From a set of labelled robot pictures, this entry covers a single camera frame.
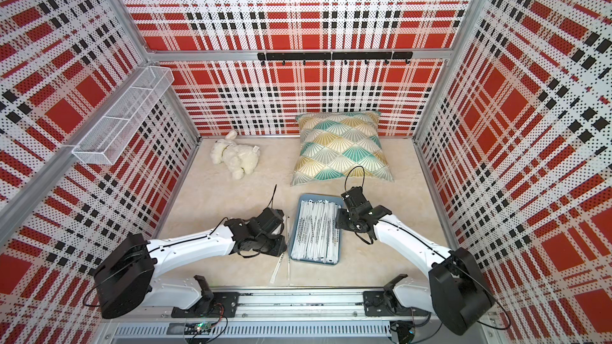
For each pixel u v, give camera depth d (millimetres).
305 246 846
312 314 734
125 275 416
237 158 1009
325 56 884
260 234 653
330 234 883
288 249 842
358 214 639
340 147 935
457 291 406
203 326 698
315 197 977
